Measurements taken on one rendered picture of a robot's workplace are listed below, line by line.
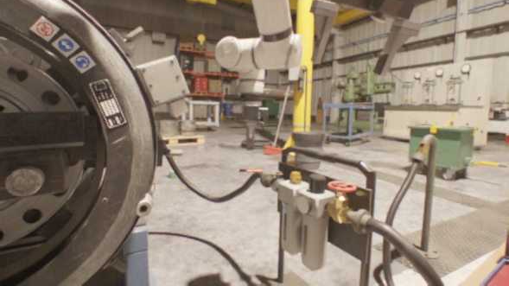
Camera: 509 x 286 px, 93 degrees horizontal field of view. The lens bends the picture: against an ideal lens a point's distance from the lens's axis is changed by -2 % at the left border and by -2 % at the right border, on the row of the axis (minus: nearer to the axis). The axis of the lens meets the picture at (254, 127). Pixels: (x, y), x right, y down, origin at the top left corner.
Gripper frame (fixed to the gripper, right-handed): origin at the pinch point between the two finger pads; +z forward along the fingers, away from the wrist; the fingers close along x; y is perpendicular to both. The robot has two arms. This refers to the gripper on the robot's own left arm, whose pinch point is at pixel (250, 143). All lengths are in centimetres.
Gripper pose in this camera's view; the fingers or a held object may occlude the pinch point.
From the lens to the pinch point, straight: 87.3
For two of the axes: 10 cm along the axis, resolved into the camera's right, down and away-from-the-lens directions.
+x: -0.6, -0.8, 10.0
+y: 10.0, 0.2, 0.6
